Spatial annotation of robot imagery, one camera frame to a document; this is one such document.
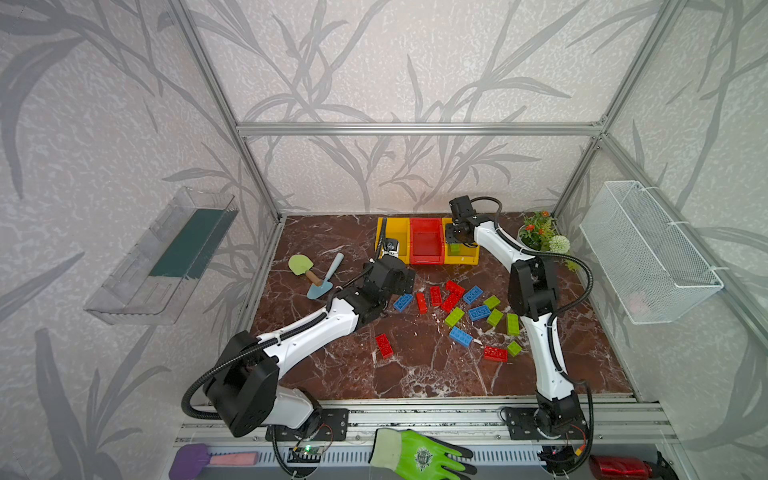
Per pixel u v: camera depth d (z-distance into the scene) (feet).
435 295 3.16
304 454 2.35
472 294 3.16
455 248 3.59
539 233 3.15
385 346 2.84
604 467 2.17
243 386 1.35
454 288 3.18
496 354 2.77
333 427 2.40
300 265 3.45
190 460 2.27
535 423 2.40
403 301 3.08
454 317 3.00
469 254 3.59
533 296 2.04
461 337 2.86
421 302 3.08
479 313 3.06
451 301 3.14
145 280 2.08
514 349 2.78
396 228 3.71
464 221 2.67
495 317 3.00
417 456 2.25
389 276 2.00
